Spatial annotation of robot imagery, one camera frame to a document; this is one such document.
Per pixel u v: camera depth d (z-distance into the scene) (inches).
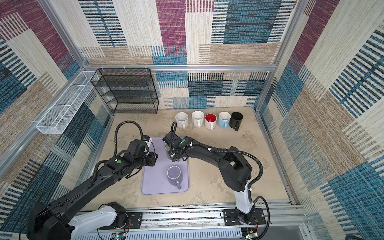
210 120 42.3
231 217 28.7
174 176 31.2
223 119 40.2
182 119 42.1
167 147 34.0
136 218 29.2
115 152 25.1
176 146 26.0
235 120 41.1
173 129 31.0
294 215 30.0
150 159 28.1
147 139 28.3
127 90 43.4
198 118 40.3
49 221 15.1
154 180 33.4
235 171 19.3
